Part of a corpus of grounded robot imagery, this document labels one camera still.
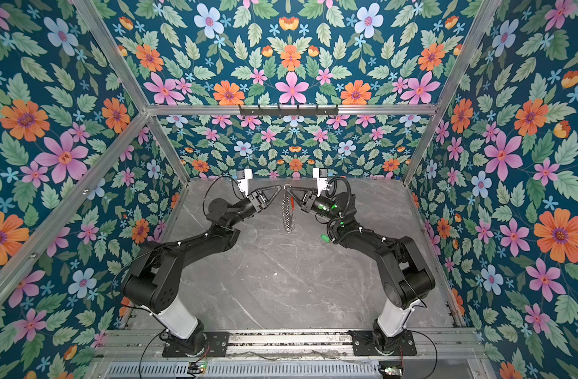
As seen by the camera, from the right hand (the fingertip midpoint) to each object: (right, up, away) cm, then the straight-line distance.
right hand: (288, 190), depth 73 cm
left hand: (-2, +1, -3) cm, 4 cm away
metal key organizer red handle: (0, -6, +2) cm, 6 cm away
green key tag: (+14, -19, +25) cm, 35 cm away
